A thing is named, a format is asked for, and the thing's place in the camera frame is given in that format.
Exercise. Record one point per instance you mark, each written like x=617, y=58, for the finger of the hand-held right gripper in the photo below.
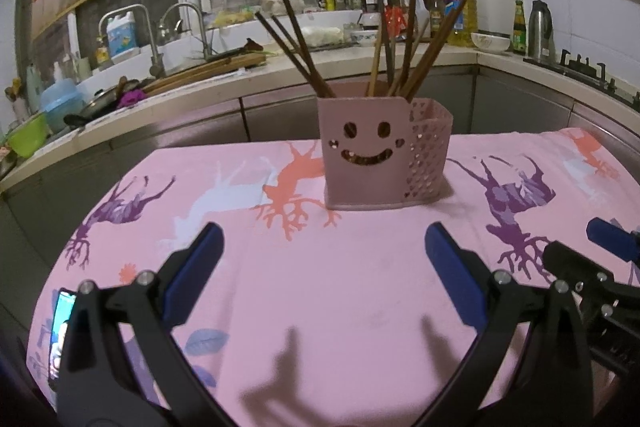
x=585, y=274
x=615, y=239

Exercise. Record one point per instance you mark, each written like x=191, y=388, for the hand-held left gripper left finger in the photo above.
x=192, y=274

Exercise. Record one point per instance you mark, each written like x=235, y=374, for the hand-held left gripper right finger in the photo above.
x=455, y=274

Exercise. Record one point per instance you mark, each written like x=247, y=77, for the pink smiley utensil holder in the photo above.
x=365, y=187

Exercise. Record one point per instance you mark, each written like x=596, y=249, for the bunch of wooden chopsticks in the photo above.
x=306, y=42

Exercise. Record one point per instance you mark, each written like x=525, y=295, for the pink deer print tablecloth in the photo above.
x=325, y=282

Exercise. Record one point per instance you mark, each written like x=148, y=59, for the smartphone with lit screen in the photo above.
x=62, y=337

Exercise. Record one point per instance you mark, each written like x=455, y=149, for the black gas stove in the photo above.
x=590, y=69

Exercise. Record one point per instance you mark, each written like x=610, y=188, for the purple cloth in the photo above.
x=132, y=98

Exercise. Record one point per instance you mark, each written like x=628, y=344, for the dark cooking pan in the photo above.
x=100, y=107

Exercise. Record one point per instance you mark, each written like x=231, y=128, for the wooden cutting board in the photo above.
x=210, y=69

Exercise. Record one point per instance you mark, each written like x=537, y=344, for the blue lidded plastic container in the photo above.
x=61, y=107

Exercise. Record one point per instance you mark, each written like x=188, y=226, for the green plastic basin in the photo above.
x=27, y=137

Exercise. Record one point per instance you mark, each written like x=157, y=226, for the steel thermos kettle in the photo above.
x=540, y=29

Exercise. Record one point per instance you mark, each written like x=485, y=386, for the green sauce bottle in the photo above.
x=519, y=29

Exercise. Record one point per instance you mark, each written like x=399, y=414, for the white bowl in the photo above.
x=490, y=43

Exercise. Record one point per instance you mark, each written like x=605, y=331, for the tall steel faucet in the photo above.
x=152, y=37
x=200, y=27

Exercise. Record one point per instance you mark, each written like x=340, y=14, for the pale green bottle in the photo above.
x=33, y=89

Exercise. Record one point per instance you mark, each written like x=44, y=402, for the white detergent jug blue label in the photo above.
x=122, y=34

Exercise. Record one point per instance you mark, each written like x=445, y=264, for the small patterned bowl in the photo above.
x=363, y=38

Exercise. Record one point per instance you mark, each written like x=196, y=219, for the large yellow cooking oil bottle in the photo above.
x=462, y=19

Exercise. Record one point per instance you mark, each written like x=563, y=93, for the red packet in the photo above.
x=397, y=19

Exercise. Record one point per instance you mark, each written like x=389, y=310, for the white plastic jug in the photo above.
x=420, y=14

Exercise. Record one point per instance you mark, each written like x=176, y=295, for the white plastic food bag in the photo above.
x=324, y=37

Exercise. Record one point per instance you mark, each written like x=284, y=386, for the dark sauce jar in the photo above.
x=370, y=14

